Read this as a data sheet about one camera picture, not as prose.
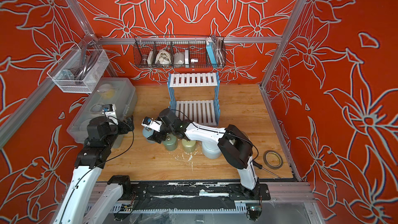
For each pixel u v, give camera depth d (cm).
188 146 81
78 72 68
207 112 101
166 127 70
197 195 73
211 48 83
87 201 45
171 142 81
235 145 50
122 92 89
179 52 96
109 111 60
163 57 91
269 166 80
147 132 77
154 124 69
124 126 65
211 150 77
